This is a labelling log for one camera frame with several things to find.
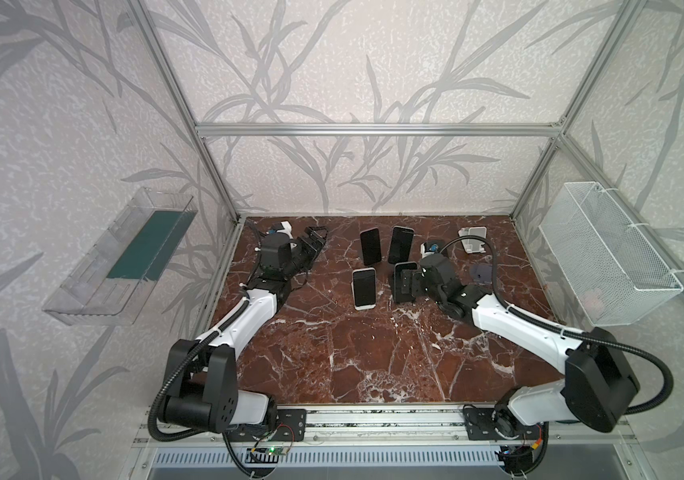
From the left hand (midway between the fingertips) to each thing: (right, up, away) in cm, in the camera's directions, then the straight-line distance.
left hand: (331, 227), depth 82 cm
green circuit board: (-12, -54, -12) cm, 56 cm away
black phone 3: (+20, -15, -4) cm, 25 cm away
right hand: (+25, -11, +5) cm, 27 cm away
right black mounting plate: (+38, -50, -9) cm, 63 cm away
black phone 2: (+22, -5, +16) cm, 28 cm away
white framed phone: (+9, -18, +7) cm, 21 cm away
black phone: (+11, -4, +19) cm, 22 cm away
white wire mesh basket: (+62, -12, -20) cm, 66 cm away
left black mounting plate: (-9, -50, -9) cm, 51 cm away
